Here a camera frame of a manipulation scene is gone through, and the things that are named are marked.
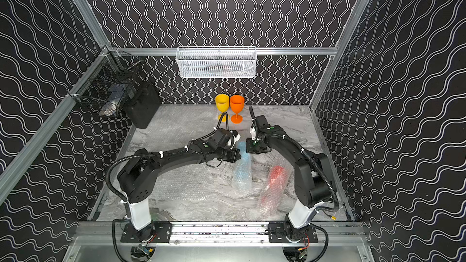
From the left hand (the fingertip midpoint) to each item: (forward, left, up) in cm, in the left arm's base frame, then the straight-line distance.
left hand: (242, 154), depth 86 cm
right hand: (+4, -3, -2) cm, 6 cm away
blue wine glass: (-12, 0, -1) cm, 12 cm away
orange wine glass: (+28, +4, +5) cm, 29 cm away
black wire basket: (+26, +73, +16) cm, 79 cm away
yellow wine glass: (+31, +13, +3) cm, 34 cm away
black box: (+24, +57, +5) cm, 62 cm away
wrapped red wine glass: (-9, -17, -2) cm, 20 cm away
